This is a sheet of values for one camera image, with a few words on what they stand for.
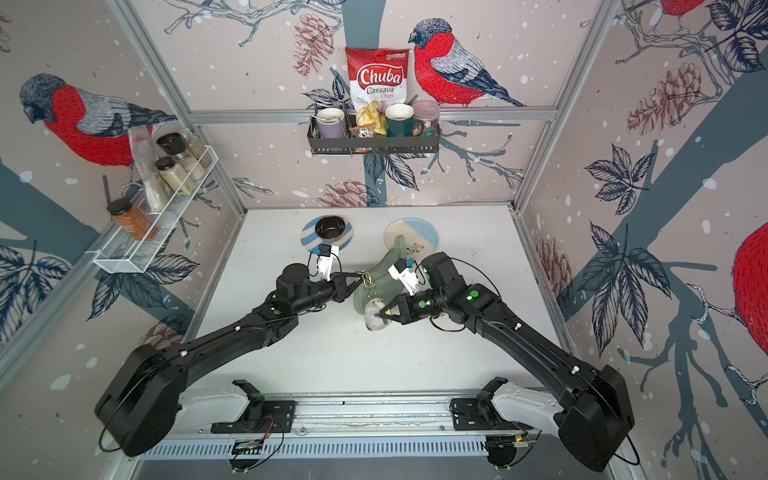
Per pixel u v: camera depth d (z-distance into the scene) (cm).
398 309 67
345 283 76
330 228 111
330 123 80
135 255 63
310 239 111
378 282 86
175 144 78
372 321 69
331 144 88
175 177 76
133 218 66
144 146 72
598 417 38
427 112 85
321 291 68
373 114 83
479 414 65
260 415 68
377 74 78
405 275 68
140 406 40
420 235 112
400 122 80
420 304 63
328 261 73
